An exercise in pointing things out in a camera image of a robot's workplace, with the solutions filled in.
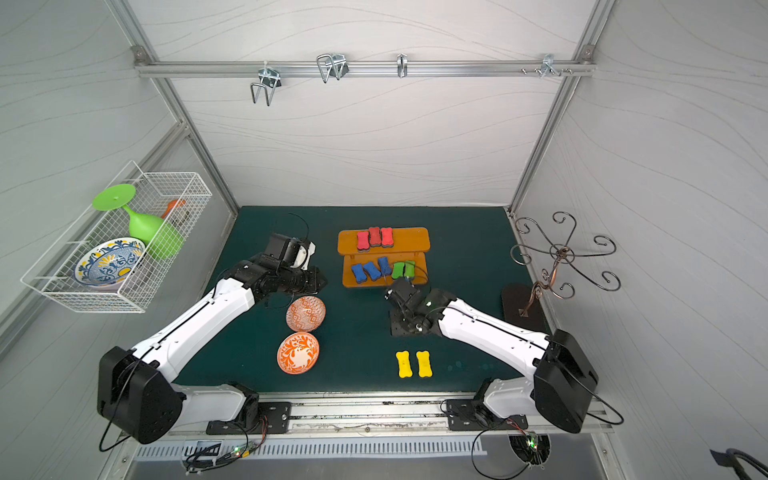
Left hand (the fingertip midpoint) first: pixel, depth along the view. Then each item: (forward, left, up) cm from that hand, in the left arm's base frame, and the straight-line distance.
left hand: (326, 282), depth 80 cm
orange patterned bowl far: (-2, +9, -15) cm, 18 cm away
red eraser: (+15, -9, -1) cm, 17 cm away
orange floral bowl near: (-14, +8, -16) cm, 23 cm away
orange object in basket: (+13, +40, +16) cm, 45 cm away
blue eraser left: (+12, -7, -14) cm, 19 cm away
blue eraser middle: (+13, -11, -13) cm, 21 cm away
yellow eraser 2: (-17, -27, -15) cm, 35 cm away
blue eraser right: (+15, -15, -14) cm, 25 cm away
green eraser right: (+14, -24, -13) cm, 30 cm away
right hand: (-7, -20, -7) cm, 22 cm away
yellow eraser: (-17, -22, -15) cm, 32 cm away
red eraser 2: (+17, -12, 0) cm, 21 cm away
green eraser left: (+13, -20, -13) cm, 27 cm away
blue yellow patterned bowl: (-8, +41, +19) cm, 46 cm away
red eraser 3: (+17, -16, -1) cm, 24 cm away
